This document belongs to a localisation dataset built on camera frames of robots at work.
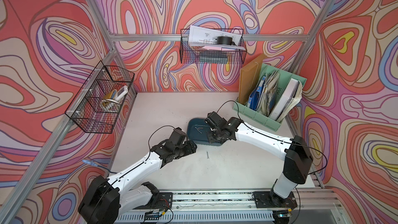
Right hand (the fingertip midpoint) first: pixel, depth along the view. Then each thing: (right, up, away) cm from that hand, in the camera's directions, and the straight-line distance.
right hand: (212, 140), depth 83 cm
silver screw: (-2, -11, +6) cm, 12 cm away
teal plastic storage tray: (-9, +2, +16) cm, 18 cm away
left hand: (-10, -4, -1) cm, 10 cm away
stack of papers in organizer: (+34, +20, +11) cm, 41 cm away
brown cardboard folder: (+24, +37, +13) cm, 46 cm away
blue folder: (+27, +25, +12) cm, 39 cm away
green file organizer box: (+30, +12, +16) cm, 36 cm away
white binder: (+40, +22, +1) cm, 46 cm away
